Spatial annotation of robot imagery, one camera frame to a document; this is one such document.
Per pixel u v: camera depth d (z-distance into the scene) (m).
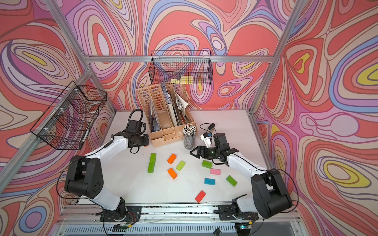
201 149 0.75
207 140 0.80
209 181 0.85
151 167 0.88
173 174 0.86
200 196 0.79
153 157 0.94
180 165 0.91
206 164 0.89
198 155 0.75
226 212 0.73
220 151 0.68
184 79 0.82
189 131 0.84
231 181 0.84
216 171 0.88
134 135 0.69
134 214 0.73
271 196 0.42
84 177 0.45
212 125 1.05
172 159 0.93
